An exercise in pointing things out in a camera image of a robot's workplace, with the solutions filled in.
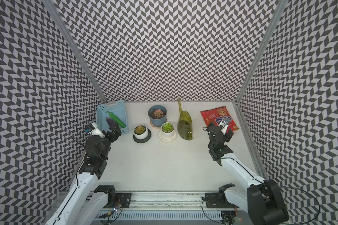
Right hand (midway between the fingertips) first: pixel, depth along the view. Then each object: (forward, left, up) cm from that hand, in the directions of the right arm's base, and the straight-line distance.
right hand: (220, 127), depth 83 cm
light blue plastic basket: (+26, +74, -13) cm, 79 cm away
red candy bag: (+17, -2, -11) cm, 21 cm away
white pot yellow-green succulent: (+2, +50, -8) cm, 51 cm away
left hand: (-3, +63, +5) cm, 63 cm away
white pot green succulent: (+3, +32, -7) cm, 33 cm away
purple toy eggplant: (+16, +77, -15) cm, 80 cm away
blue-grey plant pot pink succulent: (+15, +40, -6) cm, 43 cm away
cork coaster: (+13, +45, -17) cm, 50 cm away
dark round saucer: (-1, +49, -15) cm, 51 cm away
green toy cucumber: (+20, +76, -15) cm, 80 cm away
